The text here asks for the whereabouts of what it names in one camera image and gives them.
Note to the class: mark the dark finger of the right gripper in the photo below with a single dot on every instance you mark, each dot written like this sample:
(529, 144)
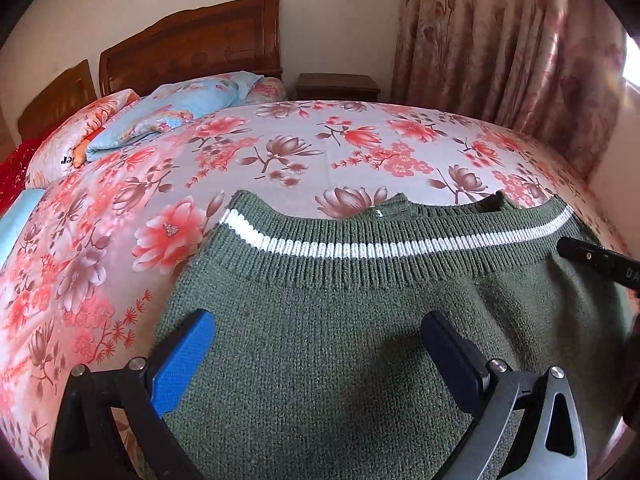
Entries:
(611, 266)

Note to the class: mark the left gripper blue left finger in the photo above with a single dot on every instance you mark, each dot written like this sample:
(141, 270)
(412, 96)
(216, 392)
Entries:
(177, 358)

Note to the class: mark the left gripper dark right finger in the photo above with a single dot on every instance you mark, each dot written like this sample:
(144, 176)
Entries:
(459, 362)

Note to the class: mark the green white knit sweater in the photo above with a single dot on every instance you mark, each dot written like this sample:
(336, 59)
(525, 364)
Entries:
(317, 370)

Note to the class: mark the floral pink bed sheet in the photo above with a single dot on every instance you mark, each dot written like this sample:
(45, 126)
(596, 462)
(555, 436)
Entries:
(92, 272)

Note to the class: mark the window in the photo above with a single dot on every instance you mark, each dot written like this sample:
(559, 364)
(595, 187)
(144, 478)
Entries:
(631, 70)

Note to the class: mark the light blue cloth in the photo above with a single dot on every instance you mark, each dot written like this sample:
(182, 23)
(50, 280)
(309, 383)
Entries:
(13, 221)

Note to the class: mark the pink floral curtain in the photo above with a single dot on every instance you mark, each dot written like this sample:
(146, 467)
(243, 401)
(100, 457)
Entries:
(548, 69)

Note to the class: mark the pink floral pillow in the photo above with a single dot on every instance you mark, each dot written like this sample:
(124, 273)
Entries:
(54, 159)

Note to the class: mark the red blanket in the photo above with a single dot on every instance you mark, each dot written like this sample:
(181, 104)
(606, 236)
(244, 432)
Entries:
(13, 170)

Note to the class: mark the light blue floral pillow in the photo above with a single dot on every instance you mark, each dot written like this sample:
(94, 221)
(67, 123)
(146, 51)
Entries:
(169, 107)

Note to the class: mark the small wooden headboard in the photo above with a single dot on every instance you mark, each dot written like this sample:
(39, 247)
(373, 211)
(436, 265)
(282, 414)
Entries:
(69, 92)

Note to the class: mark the dark wooden nightstand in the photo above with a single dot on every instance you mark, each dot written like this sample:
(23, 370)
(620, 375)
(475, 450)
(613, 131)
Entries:
(342, 87)

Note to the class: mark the large carved wooden headboard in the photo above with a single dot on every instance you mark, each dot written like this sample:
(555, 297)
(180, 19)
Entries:
(210, 40)

